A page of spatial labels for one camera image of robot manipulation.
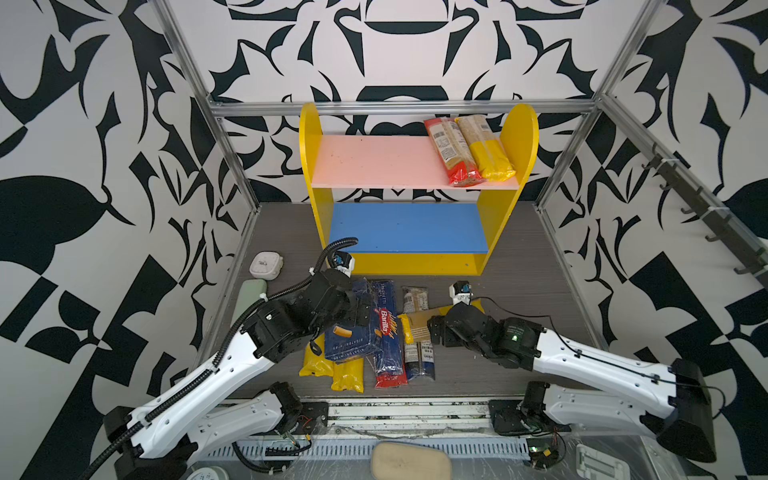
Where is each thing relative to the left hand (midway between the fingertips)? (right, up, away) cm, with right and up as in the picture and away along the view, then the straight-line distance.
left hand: (357, 289), depth 69 cm
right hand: (+20, -10, +8) cm, 24 cm away
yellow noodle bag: (+15, -13, +15) cm, 24 cm away
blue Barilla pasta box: (-1, -14, +7) cm, 16 cm away
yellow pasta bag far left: (-13, -22, +12) cm, 28 cm away
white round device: (-32, +2, +30) cm, 44 cm away
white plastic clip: (+52, -39, -1) cm, 65 cm away
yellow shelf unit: (+7, +24, +56) cm, 62 cm away
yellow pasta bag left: (-3, -24, +10) cm, 27 cm away
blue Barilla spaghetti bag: (+7, -22, +8) cm, 24 cm away
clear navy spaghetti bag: (+15, -20, +12) cm, 28 cm away
